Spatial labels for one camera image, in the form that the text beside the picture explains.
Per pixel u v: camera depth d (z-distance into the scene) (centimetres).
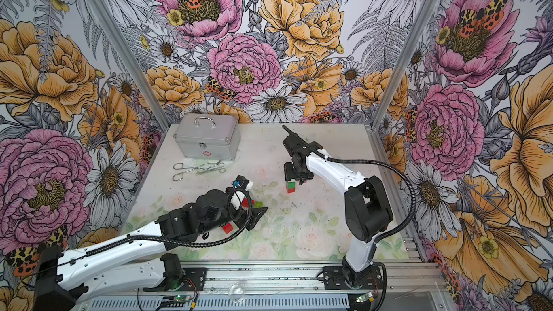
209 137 99
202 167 105
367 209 47
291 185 92
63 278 41
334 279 74
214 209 52
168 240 49
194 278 75
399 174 47
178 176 102
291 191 96
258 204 92
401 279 76
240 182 61
